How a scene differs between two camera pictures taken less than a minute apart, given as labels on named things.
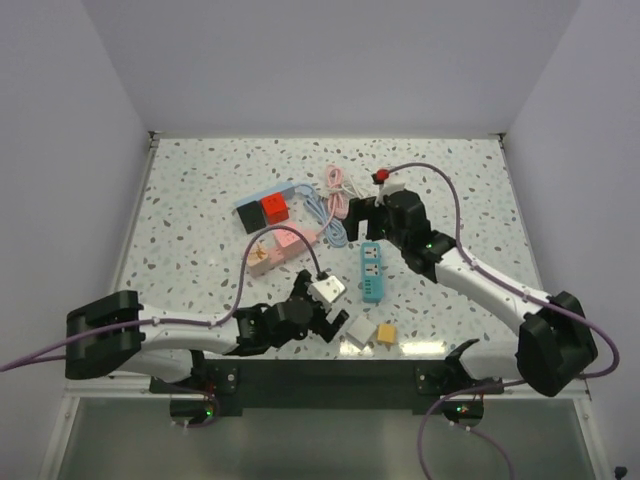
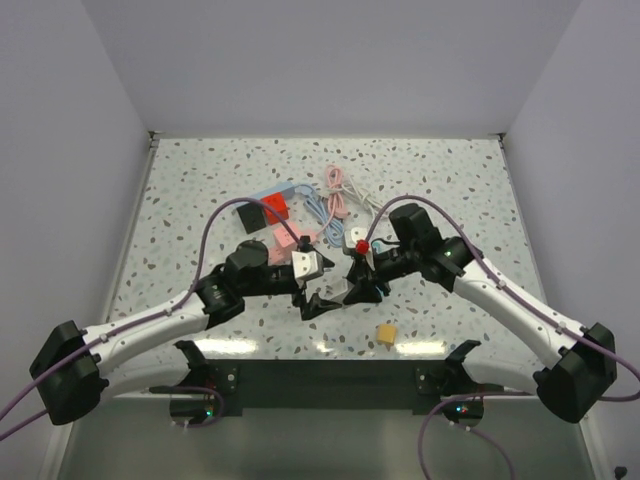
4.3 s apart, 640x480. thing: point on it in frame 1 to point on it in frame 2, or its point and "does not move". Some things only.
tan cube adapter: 386,333 does not move
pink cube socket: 287,240 does not move
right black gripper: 361,210 to 366,279
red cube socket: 275,207 does not move
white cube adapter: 360,331 to 336,289
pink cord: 338,198 does not move
